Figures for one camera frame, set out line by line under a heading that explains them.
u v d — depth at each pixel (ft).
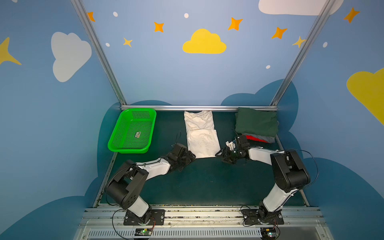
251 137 3.32
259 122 3.35
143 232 2.32
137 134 3.53
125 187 1.47
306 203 2.72
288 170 1.62
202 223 2.40
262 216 2.19
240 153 2.43
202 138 3.42
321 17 2.40
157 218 2.44
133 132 3.55
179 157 2.41
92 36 2.53
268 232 2.36
